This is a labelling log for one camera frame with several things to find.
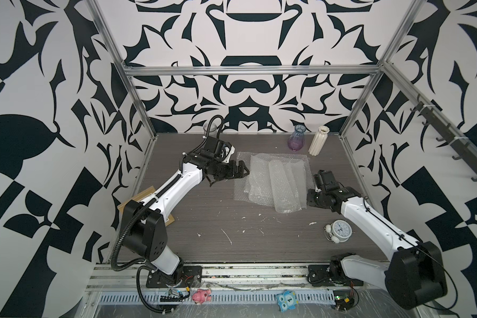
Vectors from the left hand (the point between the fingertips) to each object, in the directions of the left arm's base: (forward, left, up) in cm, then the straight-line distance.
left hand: (238, 170), depth 83 cm
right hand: (-7, -31, -10) cm, 34 cm away
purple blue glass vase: (+26, -32, -10) cm, 42 cm away
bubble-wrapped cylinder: (0, -11, -17) cm, 20 cm away
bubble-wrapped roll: (-9, -20, -9) cm, 24 cm away
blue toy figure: (-43, -15, -16) cm, 49 cm away
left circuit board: (-40, +25, -21) cm, 52 cm away
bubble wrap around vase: (+3, -2, -17) cm, 17 cm away
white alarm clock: (-22, -40, -14) cm, 47 cm away
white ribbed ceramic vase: (+21, -42, -7) cm, 47 cm away
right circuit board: (-44, -36, -19) cm, 60 cm away
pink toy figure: (-41, +14, -15) cm, 46 cm away
